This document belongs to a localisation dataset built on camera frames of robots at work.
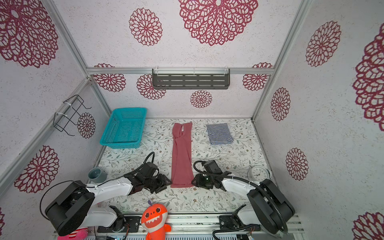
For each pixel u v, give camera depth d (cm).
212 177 68
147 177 69
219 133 109
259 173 87
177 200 82
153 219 68
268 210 42
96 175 87
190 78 95
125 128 116
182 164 95
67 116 76
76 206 42
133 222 75
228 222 74
